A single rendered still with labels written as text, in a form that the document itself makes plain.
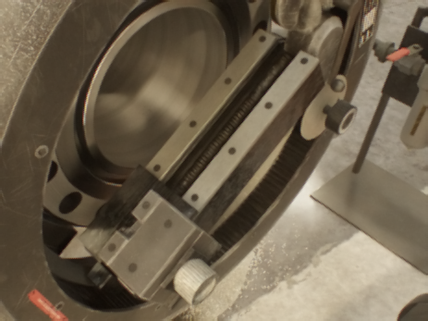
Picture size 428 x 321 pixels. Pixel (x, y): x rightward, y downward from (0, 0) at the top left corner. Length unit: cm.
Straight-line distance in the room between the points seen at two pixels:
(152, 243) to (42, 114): 21
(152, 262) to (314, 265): 83
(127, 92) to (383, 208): 92
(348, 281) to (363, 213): 26
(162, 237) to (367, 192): 110
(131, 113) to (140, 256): 36
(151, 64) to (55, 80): 50
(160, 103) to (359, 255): 76
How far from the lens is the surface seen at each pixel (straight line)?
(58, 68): 41
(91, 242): 68
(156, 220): 58
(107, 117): 87
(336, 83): 77
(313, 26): 73
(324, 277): 133
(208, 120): 69
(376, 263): 142
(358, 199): 157
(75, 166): 67
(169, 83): 87
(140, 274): 57
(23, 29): 39
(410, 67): 137
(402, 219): 157
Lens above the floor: 98
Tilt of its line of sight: 38 degrees down
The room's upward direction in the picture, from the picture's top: 10 degrees clockwise
